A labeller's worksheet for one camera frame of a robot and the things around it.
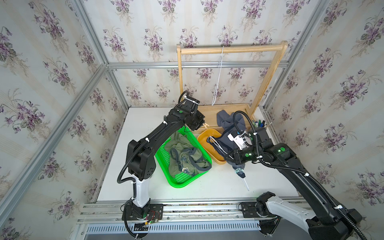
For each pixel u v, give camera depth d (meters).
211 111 1.19
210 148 0.86
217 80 1.08
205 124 0.84
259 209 0.66
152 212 0.72
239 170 0.63
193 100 0.65
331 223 0.38
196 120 0.74
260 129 0.55
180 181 0.84
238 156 0.59
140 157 0.47
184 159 0.82
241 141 0.64
